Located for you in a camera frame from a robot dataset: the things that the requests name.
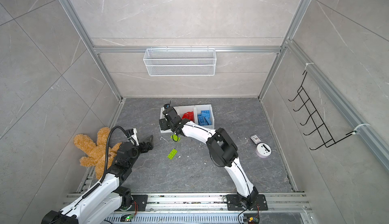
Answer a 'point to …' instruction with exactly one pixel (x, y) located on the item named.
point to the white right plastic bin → (208, 107)
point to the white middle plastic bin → (184, 109)
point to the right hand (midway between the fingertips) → (164, 120)
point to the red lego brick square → (189, 115)
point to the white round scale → (263, 150)
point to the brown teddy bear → (96, 152)
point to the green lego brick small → (172, 154)
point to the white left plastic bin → (162, 116)
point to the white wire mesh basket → (179, 62)
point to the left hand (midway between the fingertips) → (145, 134)
